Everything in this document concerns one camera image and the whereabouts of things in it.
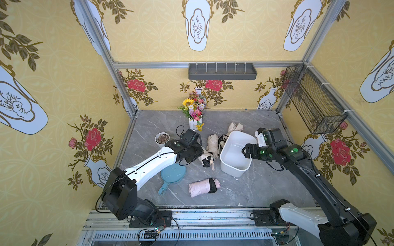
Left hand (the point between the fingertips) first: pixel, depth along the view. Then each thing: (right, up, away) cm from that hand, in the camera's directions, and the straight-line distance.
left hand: (198, 150), depth 84 cm
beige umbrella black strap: (+4, -6, -4) cm, 8 cm away
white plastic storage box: (+22, -9, +11) cm, 26 cm away
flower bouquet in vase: (-3, +25, +16) cm, 30 cm away
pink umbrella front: (+5, -18, -4) cm, 19 cm away
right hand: (+27, +2, -6) cm, 28 cm away
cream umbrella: (+9, +1, +11) cm, 14 cm away
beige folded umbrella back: (+23, +13, +17) cm, 31 cm away
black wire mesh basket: (+59, +27, -5) cm, 65 cm away
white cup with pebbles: (-24, +6, +13) cm, 27 cm away
